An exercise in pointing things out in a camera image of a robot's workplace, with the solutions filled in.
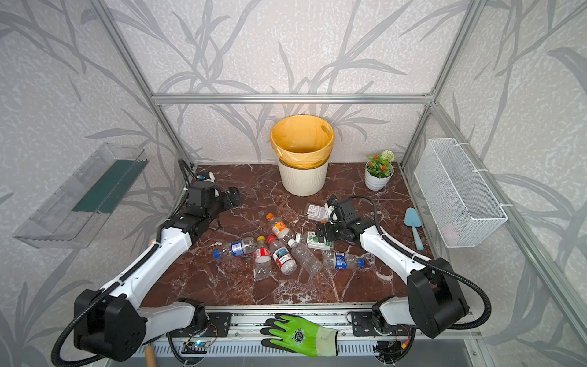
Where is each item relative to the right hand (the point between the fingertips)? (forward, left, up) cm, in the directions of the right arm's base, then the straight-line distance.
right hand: (326, 223), depth 88 cm
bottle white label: (+8, +3, -5) cm, 10 cm away
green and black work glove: (-35, +14, -7) cm, 38 cm away
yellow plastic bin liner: (+40, +9, +7) cm, 42 cm away
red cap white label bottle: (-12, +16, -3) cm, 21 cm away
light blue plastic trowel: (+7, -39, -9) cm, 41 cm away
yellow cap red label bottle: (-12, +25, -7) cm, 28 cm away
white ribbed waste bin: (+19, +9, +2) cm, 21 cm away
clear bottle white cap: (-11, +9, -5) cm, 15 cm away
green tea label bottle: (-5, +5, -6) cm, 9 cm away
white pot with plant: (+24, -24, +5) cm, 34 cm away
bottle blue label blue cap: (-7, +32, -6) cm, 33 cm away
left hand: (+8, +35, +13) cm, 38 cm away
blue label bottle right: (-12, -7, -6) cm, 15 cm away
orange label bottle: (0, +18, -4) cm, 19 cm away
